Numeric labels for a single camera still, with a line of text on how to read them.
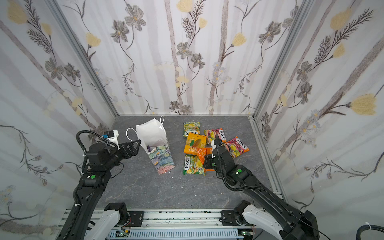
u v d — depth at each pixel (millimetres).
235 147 1012
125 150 637
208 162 675
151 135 925
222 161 555
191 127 1090
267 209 457
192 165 906
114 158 613
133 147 652
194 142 983
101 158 537
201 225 732
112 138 637
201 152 781
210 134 1049
